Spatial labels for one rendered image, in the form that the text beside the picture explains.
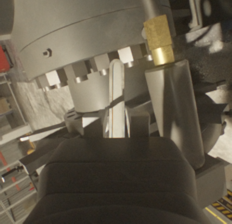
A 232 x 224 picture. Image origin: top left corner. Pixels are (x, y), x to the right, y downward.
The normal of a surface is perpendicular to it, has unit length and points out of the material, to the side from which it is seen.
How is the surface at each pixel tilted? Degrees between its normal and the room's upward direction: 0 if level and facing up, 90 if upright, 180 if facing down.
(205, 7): 0
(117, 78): 49
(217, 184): 67
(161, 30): 60
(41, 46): 25
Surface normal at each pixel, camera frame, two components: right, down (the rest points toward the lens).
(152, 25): -0.74, 0.37
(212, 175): 0.29, 0.16
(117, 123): -0.01, 0.26
